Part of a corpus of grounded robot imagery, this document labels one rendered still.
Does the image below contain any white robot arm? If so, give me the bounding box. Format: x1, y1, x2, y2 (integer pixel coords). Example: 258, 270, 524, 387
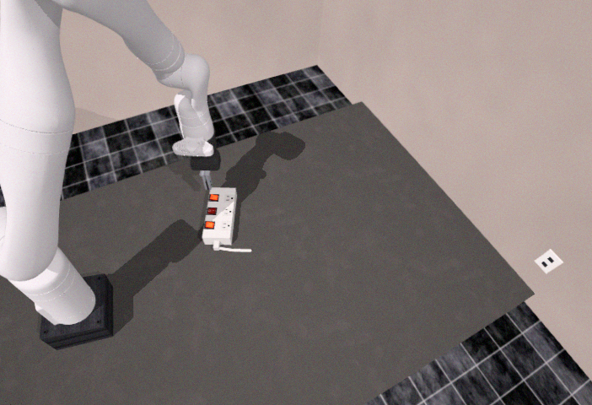
0, 0, 210, 325

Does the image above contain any white power strip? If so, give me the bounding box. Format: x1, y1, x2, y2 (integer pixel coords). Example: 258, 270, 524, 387
202, 187, 252, 252

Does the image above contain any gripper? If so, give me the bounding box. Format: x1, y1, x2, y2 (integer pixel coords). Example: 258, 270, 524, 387
172, 117, 221, 190

